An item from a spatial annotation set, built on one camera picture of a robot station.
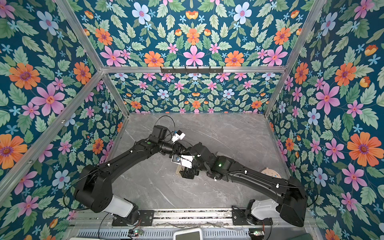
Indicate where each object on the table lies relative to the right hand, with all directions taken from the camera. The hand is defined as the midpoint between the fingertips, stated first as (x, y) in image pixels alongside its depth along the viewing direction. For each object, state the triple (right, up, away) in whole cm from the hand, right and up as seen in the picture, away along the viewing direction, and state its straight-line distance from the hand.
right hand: (183, 157), depth 72 cm
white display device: (+5, -33, -6) cm, 34 cm away
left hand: (+4, +3, 0) cm, 4 cm away
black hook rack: (+3, +51, +20) cm, 55 cm away
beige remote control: (-2, -5, -1) cm, 5 cm away
